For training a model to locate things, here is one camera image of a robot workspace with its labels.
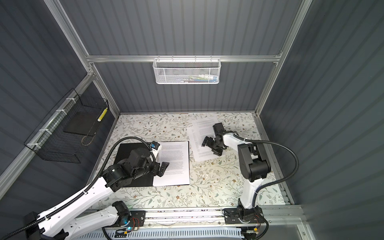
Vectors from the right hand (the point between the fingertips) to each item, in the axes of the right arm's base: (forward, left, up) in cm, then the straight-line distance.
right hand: (208, 148), depth 97 cm
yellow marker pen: (+6, +60, +27) cm, 66 cm away
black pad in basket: (-3, +62, +31) cm, 70 cm away
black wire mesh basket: (-8, +72, +28) cm, 78 cm away
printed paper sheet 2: (+21, +4, -4) cm, 21 cm away
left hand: (-16, +26, +17) cm, 35 cm away
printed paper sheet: (-16, +20, -2) cm, 25 cm away
